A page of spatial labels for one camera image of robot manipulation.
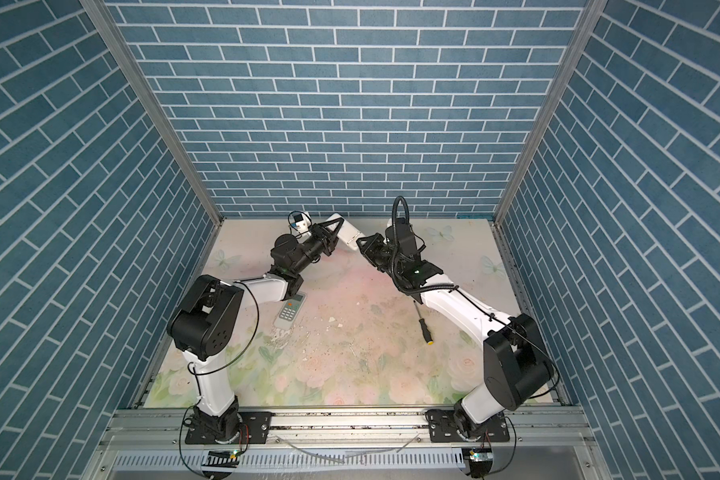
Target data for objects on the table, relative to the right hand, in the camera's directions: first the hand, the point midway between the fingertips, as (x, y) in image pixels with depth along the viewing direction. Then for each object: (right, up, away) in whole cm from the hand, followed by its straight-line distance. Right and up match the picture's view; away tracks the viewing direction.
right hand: (352, 238), depth 81 cm
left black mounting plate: (-23, -48, -7) cm, 54 cm away
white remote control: (-1, +1, +2) cm, 3 cm away
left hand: (-2, +5, +4) cm, 6 cm away
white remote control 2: (-21, -23, +13) cm, 33 cm away
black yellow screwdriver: (+22, -28, +8) cm, 36 cm away
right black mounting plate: (+23, -48, -7) cm, 53 cm away
